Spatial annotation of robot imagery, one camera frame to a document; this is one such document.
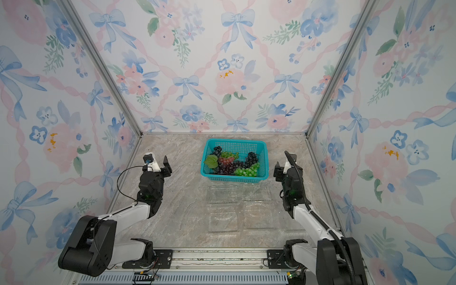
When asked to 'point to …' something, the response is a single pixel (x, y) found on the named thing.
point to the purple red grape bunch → (227, 165)
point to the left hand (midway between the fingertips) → (161, 157)
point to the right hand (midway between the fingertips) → (286, 154)
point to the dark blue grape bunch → (217, 151)
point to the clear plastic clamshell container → (222, 210)
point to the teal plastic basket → (250, 152)
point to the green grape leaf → (211, 161)
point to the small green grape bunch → (227, 154)
